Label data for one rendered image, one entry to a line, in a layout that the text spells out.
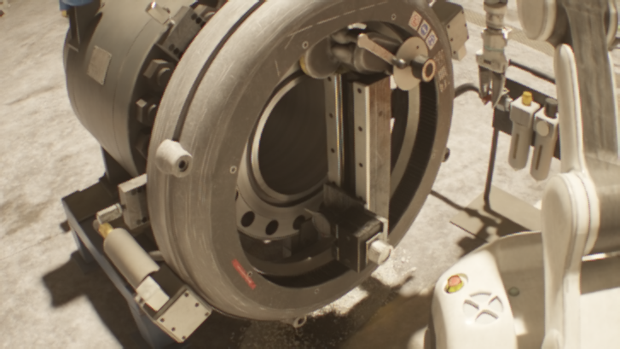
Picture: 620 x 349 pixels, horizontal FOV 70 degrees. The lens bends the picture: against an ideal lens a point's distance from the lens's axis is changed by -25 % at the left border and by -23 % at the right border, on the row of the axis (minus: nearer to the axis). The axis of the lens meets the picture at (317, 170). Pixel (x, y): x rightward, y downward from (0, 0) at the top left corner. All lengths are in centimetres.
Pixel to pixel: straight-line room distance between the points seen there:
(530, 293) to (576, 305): 33
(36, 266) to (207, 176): 123
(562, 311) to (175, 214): 66
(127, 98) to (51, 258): 95
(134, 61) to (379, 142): 53
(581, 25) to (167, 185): 78
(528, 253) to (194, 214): 78
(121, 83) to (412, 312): 99
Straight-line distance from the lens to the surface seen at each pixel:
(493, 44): 156
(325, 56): 97
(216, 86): 80
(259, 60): 81
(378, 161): 108
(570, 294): 94
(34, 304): 181
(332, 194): 115
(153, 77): 111
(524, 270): 131
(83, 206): 167
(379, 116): 103
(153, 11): 84
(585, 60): 101
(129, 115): 115
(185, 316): 100
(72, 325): 168
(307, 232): 124
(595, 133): 100
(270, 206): 114
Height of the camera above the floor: 116
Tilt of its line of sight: 33 degrees down
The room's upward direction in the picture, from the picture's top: 1 degrees counter-clockwise
